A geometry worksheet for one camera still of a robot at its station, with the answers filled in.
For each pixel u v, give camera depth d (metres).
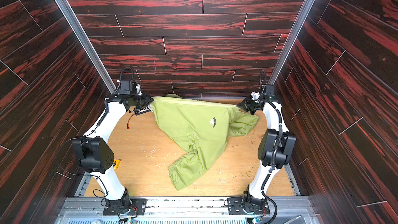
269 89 0.73
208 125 0.93
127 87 0.68
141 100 0.75
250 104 0.80
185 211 0.73
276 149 0.43
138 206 0.74
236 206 0.73
